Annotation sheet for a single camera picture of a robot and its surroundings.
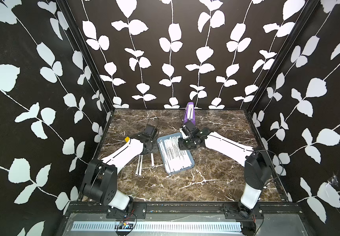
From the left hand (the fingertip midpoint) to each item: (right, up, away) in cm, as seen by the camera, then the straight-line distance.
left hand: (153, 146), depth 89 cm
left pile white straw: (-9, -14, -1) cm, 17 cm away
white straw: (+13, -8, +3) cm, 15 cm away
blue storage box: (+23, -4, +4) cm, 23 cm away
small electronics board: (-11, -36, -19) cm, 42 cm away
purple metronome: (+24, +22, +12) cm, 34 cm away
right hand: (+15, +2, -4) cm, 16 cm away
